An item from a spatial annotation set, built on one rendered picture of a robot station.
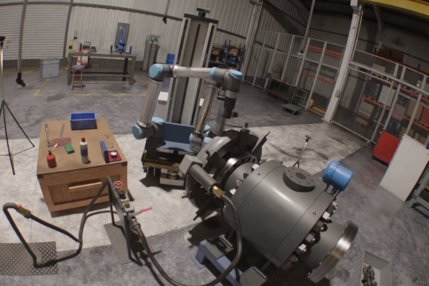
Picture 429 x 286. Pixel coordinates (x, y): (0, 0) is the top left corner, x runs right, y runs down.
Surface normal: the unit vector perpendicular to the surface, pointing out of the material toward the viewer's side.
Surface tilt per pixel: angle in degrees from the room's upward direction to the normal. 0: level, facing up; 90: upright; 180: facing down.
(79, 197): 90
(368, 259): 90
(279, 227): 63
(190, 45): 90
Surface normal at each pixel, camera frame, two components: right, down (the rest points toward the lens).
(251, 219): -0.68, -0.11
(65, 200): 0.63, 0.41
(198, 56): 0.15, 0.40
